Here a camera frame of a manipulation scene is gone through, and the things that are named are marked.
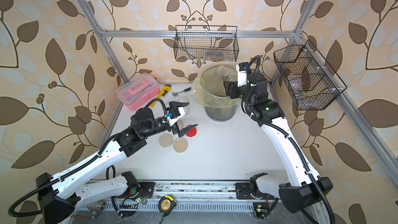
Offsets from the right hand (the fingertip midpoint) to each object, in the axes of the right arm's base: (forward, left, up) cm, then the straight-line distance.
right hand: (231, 81), depth 70 cm
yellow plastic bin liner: (+3, +10, -9) cm, 13 cm away
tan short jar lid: (-14, +28, -36) cm, 48 cm away
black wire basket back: (+38, +6, -3) cm, 39 cm away
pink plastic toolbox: (+20, +57, -26) cm, 66 cm away
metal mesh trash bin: (+3, +3, -31) cm, 32 cm away
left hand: (-14, +20, -2) cm, 24 cm away
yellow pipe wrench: (+30, +41, -34) cm, 61 cm away
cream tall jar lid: (-11, +37, -36) cm, 53 cm away
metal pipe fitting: (-42, +61, -32) cm, 81 cm away
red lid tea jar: (+9, +1, -3) cm, 10 cm away
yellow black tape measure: (-43, +32, -33) cm, 62 cm away
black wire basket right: (0, -39, -5) cm, 39 cm away
